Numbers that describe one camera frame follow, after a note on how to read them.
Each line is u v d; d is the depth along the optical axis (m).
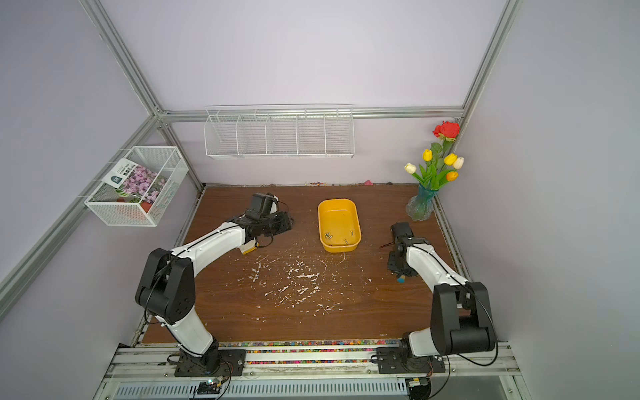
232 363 0.74
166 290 0.47
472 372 0.72
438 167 0.93
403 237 0.66
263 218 0.76
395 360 0.74
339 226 1.06
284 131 0.99
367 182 1.24
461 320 0.43
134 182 0.74
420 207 1.02
